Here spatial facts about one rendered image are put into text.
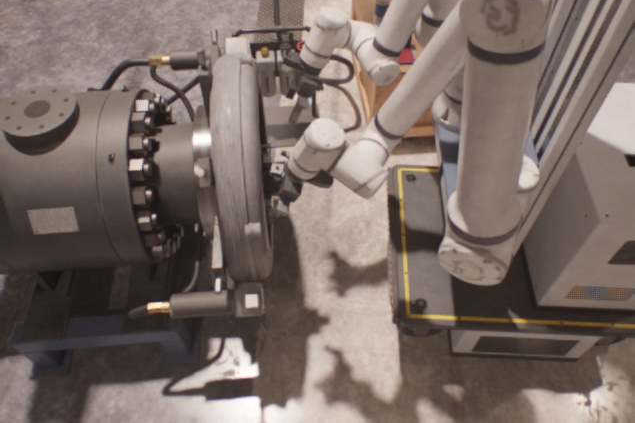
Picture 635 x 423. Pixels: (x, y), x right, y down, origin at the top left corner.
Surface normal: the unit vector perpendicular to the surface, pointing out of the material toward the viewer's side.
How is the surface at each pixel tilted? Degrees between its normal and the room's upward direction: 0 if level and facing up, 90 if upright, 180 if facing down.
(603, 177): 0
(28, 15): 0
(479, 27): 89
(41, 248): 82
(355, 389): 0
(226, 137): 28
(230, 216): 60
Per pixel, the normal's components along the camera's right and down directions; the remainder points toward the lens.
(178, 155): -0.03, -0.29
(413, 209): 0.00, -0.62
